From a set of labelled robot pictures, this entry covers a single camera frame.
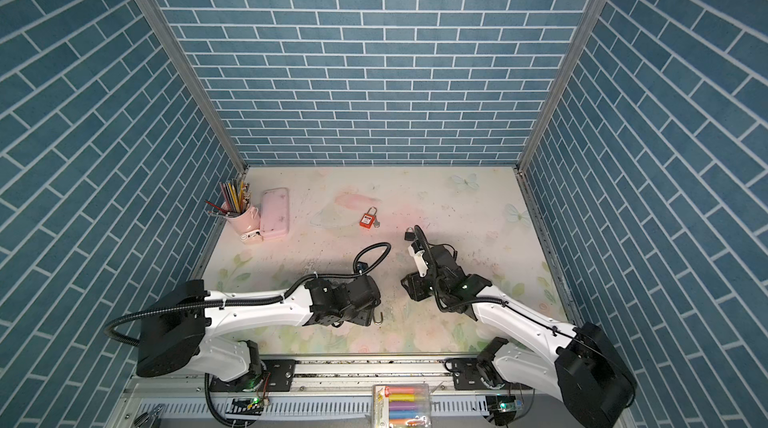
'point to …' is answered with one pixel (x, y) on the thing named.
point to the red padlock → (368, 220)
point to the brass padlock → (381, 317)
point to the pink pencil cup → (246, 222)
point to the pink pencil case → (274, 213)
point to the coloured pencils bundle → (236, 199)
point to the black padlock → (409, 236)
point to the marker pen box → (404, 405)
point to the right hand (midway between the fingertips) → (405, 277)
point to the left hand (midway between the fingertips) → (367, 312)
